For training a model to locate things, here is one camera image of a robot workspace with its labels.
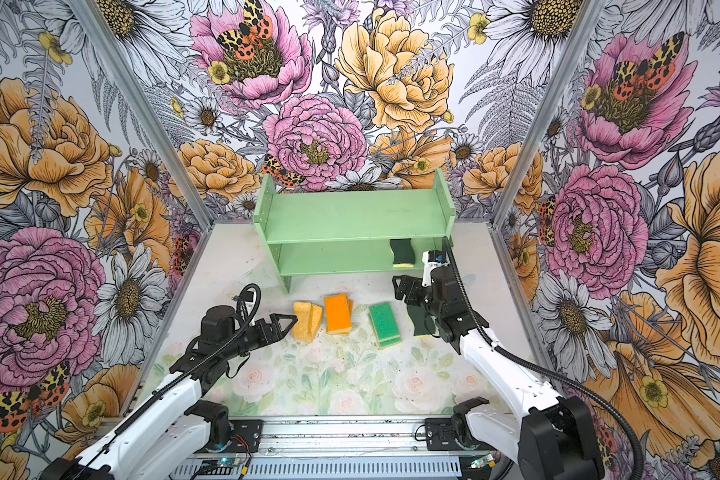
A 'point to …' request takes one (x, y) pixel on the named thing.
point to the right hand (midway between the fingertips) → (405, 288)
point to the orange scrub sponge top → (337, 313)
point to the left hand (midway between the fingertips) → (287, 331)
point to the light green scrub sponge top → (383, 320)
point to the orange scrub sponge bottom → (350, 307)
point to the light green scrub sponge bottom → (389, 342)
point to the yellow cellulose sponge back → (315, 319)
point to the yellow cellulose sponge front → (302, 331)
